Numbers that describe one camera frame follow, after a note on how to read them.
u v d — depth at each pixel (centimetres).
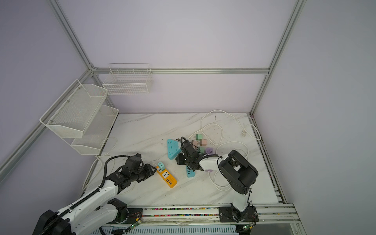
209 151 96
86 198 48
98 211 57
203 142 101
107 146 105
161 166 84
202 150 95
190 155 72
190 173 86
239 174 48
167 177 84
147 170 75
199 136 104
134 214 75
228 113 119
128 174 64
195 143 101
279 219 73
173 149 96
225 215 73
